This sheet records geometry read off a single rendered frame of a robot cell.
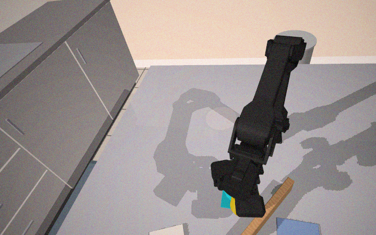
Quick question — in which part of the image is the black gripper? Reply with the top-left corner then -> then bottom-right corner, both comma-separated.
235,176 -> 266,218

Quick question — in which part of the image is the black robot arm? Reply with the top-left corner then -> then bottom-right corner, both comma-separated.
211,35 -> 306,201

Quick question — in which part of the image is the brown rectangular block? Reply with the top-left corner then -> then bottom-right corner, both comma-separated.
241,177 -> 294,235

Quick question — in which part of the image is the yellow cup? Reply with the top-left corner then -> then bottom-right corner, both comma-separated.
230,197 -> 236,215

